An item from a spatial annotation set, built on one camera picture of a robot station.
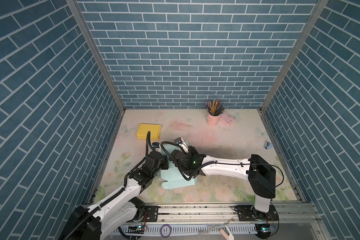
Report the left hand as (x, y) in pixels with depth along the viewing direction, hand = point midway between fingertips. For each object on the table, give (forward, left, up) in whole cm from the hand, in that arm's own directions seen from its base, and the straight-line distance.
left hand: (168, 156), depth 85 cm
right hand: (+3, -10, +4) cm, 12 cm away
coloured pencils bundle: (+35, -32, +5) cm, 48 cm away
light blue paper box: (-12, -4, -2) cm, 13 cm away
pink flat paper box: (+34, -42, -5) cm, 54 cm away
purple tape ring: (-35, -3, -9) cm, 36 cm away
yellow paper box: (+25, +20, -7) cm, 33 cm away
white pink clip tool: (-36, -28, -7) cm, 46 cm away
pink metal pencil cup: (+29, -30, -2) cm, 41 cm away
